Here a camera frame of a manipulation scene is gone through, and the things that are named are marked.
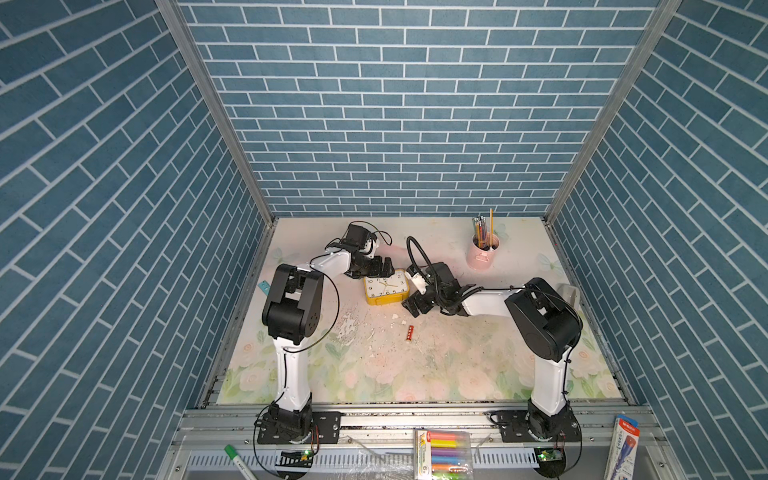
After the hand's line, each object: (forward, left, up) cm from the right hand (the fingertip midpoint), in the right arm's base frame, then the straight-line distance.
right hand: (415, 295), depth 98 cm
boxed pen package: (-38, -52, 0) cm, 64 cm away
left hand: (+6, +10, +4) cm, 12 cm away
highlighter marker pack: (-43, -8, +1) cm, 44 cm away
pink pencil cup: (+12, -21, +11) cm, 27 cm away
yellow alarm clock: (-1, +11, +3) cm, 11 cm away
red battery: (-14, +1, 0) cm, 14 cm away
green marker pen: (-49, +38, +1) cm, 62 cm away
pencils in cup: (+18, -22, +12) cm, 31 cm away
